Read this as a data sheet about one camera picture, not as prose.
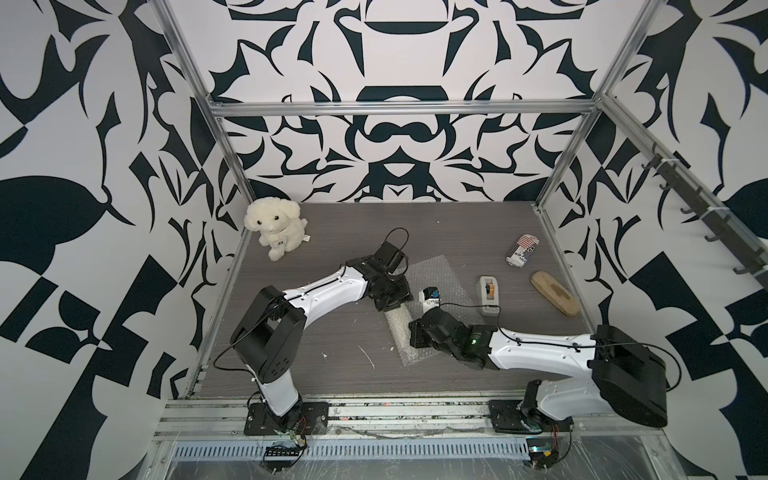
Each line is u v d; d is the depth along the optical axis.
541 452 0.71
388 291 0.74
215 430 0.98
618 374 0.42
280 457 0.73
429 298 0.74
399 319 0.85
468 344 0.62
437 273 1.01
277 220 0.93
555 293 0.94
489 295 0.92
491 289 0.91
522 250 1.03
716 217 0.58
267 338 0.46
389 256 0.70
